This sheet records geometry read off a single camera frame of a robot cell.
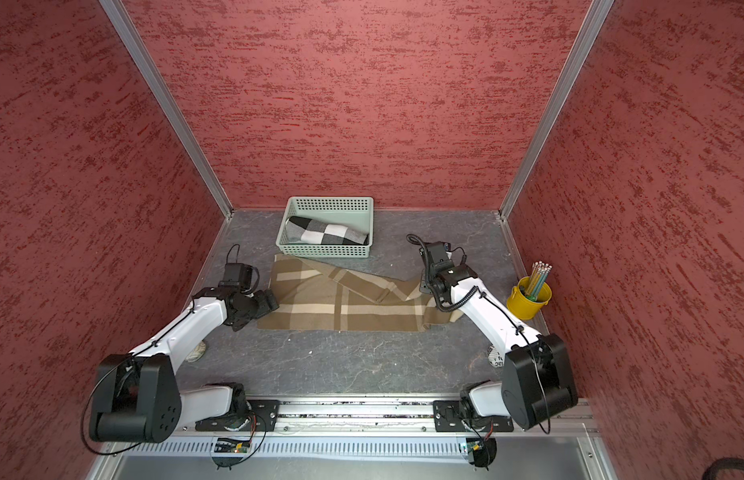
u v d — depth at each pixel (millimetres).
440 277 612
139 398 411
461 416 671
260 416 691
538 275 838
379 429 726
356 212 1180
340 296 950
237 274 700
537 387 408
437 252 678
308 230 1067
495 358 813
